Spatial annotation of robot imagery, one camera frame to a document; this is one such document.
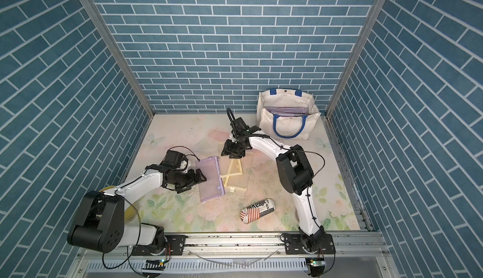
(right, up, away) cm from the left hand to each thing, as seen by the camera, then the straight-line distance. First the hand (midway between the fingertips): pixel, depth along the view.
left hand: (203, 182), depth 87 cm
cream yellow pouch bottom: (+17, -1, +4) cm, 17 cm away
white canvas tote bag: (+38, +26, +9) cm, 46 cm away
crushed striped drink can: (+25, -10, -8) cm, 28 cm away
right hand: (+10, +13, +4) cm, 17 cm away
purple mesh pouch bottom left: (+4, -3, +2) cm, 5 cm away
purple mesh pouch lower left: (+42, +35, +11) cm, 55 cm away
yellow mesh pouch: (+14, +4, +9) cm, 17 cm away
